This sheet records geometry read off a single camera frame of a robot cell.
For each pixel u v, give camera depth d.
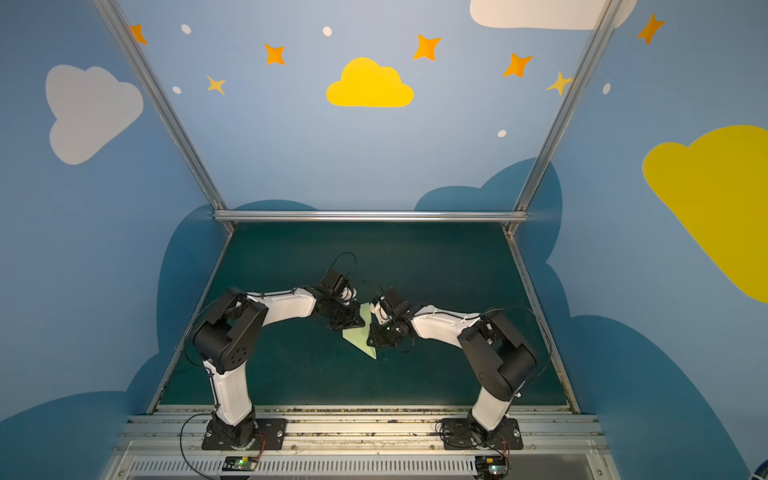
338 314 0.83
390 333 0.78
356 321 0.87
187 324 1.00
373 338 0.79
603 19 0.70
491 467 0.72
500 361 0.47
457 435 0.75
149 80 0.79
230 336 0.51
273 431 0.75
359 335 0.93
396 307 0.73
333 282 0.80
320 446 0.73
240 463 0.72
